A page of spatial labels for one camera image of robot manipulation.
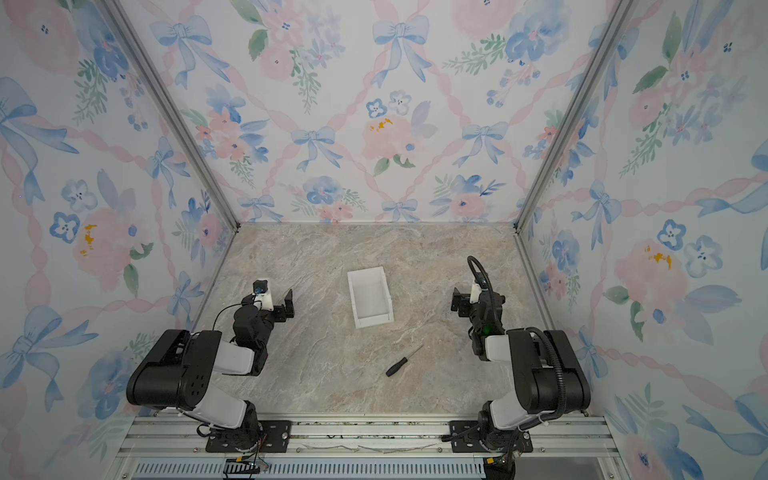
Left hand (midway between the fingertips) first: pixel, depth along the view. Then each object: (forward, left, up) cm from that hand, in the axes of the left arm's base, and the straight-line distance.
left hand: (277, 289), depth 92 cm
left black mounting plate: (-38, -4, -7) cm, 39 cm away
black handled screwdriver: (-20, -37, -8) cm, 43 cm away
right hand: (+2, -61, -2) cm, 61 cm away
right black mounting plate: (-38, -53, -7) cm, 66 cm away
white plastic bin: (+3, -28, -9) cm, 29 cm away
